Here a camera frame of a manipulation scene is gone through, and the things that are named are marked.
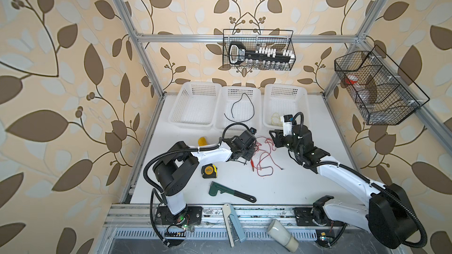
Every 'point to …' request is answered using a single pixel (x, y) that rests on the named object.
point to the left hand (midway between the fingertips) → (252, 148)
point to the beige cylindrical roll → (278, 232)
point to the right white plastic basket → (281, 99)
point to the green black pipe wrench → (215, 187)
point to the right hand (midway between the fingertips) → (273, 132)
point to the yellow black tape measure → (209, 171)
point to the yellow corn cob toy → (202, 141)
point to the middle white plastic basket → (239, 104)
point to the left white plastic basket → (193, 105)
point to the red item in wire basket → (351, 79)
